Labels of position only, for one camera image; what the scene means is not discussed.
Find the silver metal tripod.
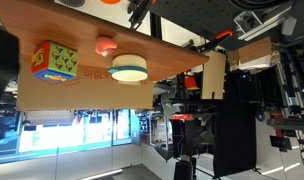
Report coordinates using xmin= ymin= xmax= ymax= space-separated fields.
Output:
xmin=293 ymin=128 xmax=304 ymax=180

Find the pink plush toy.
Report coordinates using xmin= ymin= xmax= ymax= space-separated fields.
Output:
xmin=94 ymin=35 xmax=119 ymax=58

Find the small black monitor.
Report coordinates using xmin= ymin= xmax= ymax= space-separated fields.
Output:
xmin=269 ymin=135 xmax=293 ymax=153

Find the large glass window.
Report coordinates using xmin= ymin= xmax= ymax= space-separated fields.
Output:
xmin=0 ymin=109 xmax=141 ymax=166

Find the red label bar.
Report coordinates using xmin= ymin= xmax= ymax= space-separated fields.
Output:
xmin=171 ymin=113 xmax=195 ymax=121

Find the colourful patterned cube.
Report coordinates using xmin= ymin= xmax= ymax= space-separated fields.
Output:
xmin=30 ymin=40 xmax=79 ymax=84

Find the black blurry foreground object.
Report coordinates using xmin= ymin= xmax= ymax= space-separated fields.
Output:
xmin=0 ymin=25 xmax=21 ymax=102

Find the black round mesh object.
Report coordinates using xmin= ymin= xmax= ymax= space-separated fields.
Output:
xmin=56 ymin=0 xmax=87 ymax=8

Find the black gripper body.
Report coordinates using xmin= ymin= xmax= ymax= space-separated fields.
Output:
xmin=173 ymin=164 xmax=197 ymax=180

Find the black perforated breadboard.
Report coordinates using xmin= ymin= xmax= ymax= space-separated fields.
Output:
xmin=148 ymin=0 xmax=250 ymax=51

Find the brown cardboard sheet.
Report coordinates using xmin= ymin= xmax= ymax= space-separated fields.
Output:
xmin=15 ymin=55 xmax=156 ymax=112

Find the cream bowl teal rim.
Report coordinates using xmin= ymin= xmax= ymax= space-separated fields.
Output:
xmin=107 ymin=53 xmax=149 ymax=83

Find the orange black bar clamp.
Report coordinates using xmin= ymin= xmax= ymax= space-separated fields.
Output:
xmin=191 ymin=29 xmax=234 ymax=56
xmin=126 ymin=0 xmax=157 ymax=30

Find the brown cardboard box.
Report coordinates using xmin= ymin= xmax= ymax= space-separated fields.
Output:
xmin=227 ymin=36 xmax=274 ymax=67

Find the orange round object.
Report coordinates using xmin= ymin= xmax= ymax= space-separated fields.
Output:
xmin=98 ymin=0 xmax=122 ymax=5

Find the light wood panel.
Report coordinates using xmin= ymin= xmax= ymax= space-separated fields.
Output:
xmin=200 ymin=50 xmax=227 ymax=101

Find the black cable bundle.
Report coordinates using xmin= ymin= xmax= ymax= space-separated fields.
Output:
xmin=229 ymin=0 xmax=295 ymax=11

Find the small red object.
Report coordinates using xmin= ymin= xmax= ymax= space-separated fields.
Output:
xmin=184 ymin=76 xmax=200 ymax=92

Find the white block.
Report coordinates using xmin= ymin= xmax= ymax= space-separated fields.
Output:
xmin=237 ymin=54 xmax=273 ymax=72

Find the black equipment rack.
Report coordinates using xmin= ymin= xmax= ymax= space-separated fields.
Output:
xmin=171 ymin=119 xmax=216 ymax=159

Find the aluminium extrusion rail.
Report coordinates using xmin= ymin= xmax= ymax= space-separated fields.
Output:
xmin=233 ymin=9 xmax=288 ymax=42

